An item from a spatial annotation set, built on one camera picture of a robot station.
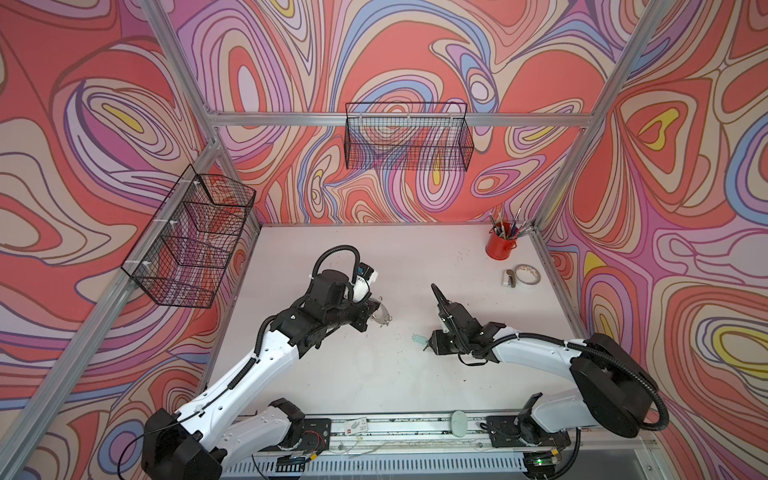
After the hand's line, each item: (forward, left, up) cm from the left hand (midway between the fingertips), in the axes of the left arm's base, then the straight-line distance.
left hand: (382, 303), depth 75 cm
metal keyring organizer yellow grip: (0, 0, -7) cm, 7 cm away
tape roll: (+19, -49, -19) cm, 56 cm away
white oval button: (-24, -19, -19) cm, 36 cm away
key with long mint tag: (0, -11, -21) cm, 23 cm away
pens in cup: (+35, -46, -10) cm, 58 cm away
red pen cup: (+30, -41, -11) cm, 52 cm away
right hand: (-4, -16, -21) cm, 27 cm away
